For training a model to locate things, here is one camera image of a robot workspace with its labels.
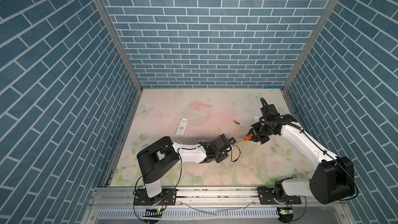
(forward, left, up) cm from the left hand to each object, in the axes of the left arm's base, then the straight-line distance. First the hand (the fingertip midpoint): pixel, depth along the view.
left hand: (222, 150), depth 89 cm
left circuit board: (-28, +35, -4) cm, 45 cm away
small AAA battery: (+19, -11, 0) cm, 22 cm away
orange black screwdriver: (+1, -12, +13) cm, 18 cm away
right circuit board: (-30, -29, -4) cm, 41 cm away
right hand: (+4, -11, +13) cm, 18 cm away
